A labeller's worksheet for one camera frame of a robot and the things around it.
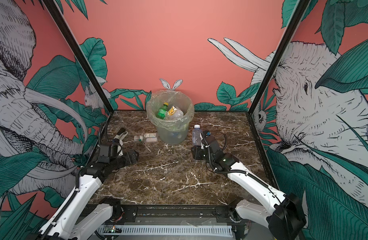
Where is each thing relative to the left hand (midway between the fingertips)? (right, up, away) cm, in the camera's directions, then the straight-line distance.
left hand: (131, 153), depth 80 cm
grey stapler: (-16, +9, +21) cm, 28 cm away
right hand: (+33, +4, -2) cm, 33 cm away
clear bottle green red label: (+20, +26, +18) cm, 37 cm away
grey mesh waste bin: (+25, +8, +16) cm, 31 cm away
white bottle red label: (+25, +22, +9) cm, 34 cm away
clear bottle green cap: (+4, +7, +18) cm, 20 cm away
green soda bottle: (+14, +24, +14) cm, 31 cm away
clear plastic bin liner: (+22, +34, +16) cm, 43 cm away
